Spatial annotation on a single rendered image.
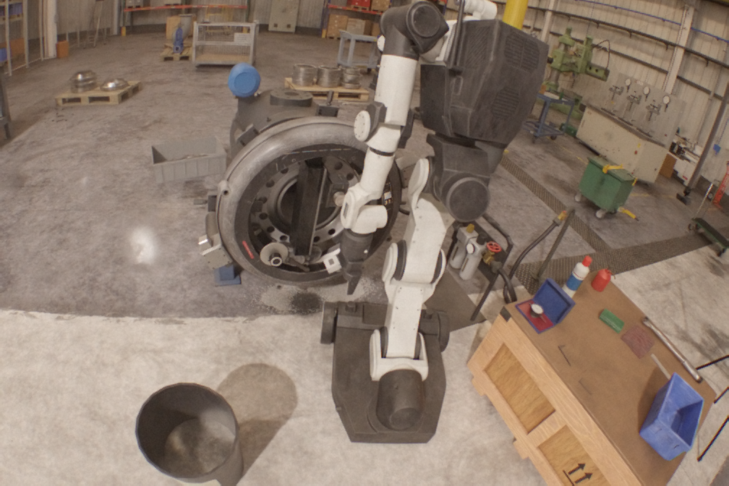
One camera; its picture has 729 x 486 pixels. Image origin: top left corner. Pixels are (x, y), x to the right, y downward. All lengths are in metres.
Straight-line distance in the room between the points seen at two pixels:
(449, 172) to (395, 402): 0.73
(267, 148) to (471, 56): 0.69
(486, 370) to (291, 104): 1.51
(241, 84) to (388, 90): 1.10
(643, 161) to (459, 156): 6.00
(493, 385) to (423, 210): 0.90
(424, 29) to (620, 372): 1.39
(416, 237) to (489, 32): 0.65
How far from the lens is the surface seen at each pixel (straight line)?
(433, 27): 0.83
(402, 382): 1.20
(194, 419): 1.36
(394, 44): 0.85
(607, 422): 1.36
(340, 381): 1.38
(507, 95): 0.88
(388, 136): 0.87
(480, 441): 1.62
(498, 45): 0.83
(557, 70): 13.04
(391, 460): 1.46
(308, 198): 1.25
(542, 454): 1.60
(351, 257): 1.03
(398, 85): 0.84
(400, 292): 1.25
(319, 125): 1.21
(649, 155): 6.83
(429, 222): 1.09
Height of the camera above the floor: 1.36
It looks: 32 degrees down
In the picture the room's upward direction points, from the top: 11 degrees clockwise
